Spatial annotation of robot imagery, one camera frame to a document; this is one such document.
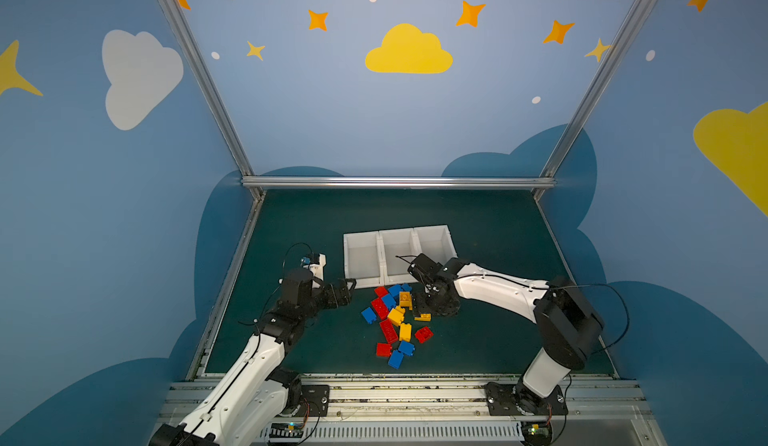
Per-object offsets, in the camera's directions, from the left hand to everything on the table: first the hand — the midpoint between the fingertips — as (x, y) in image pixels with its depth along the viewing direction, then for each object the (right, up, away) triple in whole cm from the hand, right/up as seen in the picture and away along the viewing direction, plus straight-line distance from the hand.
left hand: (341, 281), depth 82 cm
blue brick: (+7, -12, +6) cm, 15 cm away
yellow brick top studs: (+18, -7, +7) cm, 21 cm away
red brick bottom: (+12, -19, 0) cm, 22 cm away
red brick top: (+11, -5, +10) cm, 16 cm away
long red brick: (+11, -10, +7) cm, 16 cm away
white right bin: (+29, +10, +21) cm, 38 cm away
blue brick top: (+14, -7, +8) cm, 17 cm away
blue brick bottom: (+15, -21, -2) cm, 26 cm away
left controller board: (-12, -35, -9) cm, 39 cm away
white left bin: (+4, +4, +19) cm, 20 cm away
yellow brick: (+24, -12, +6) cm, 28 cm away
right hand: (+25, -10, +4) cm, 27 cm away
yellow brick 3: (+18, -15, +2) cm, 24 cm away
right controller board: (+50, -36, -9) cm, 62 cm away
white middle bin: (+17, +7, +22) cm, 28 cm away
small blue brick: (+19, -4, +10) cm, 22 cm away
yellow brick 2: (+16, -11, +5) cm, 20 cm away
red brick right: (+23, -16, +3) cm, 29 cm away
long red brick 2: (+13, -15, +2) cm, 20 cm away
